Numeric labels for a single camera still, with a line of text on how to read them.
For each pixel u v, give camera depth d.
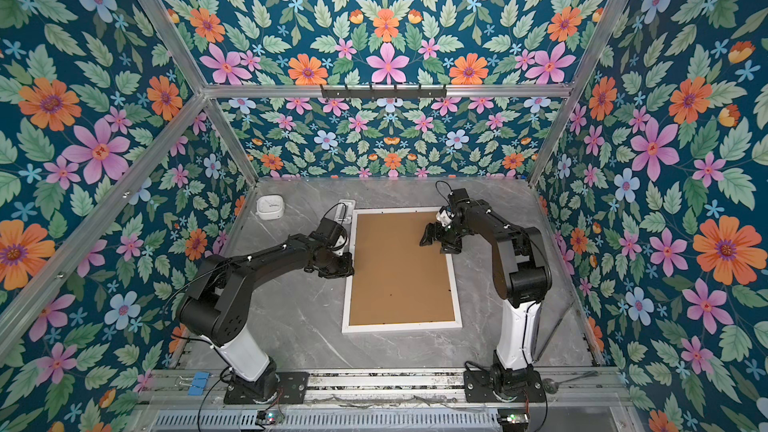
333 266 0.81
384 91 0.93
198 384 0.75
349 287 0.89
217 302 0.47
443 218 0.93
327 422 0.76
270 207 1.08
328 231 0.77
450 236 0.85
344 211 1.07
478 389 0.73
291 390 0.74
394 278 0.90
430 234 0.88
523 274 0.54
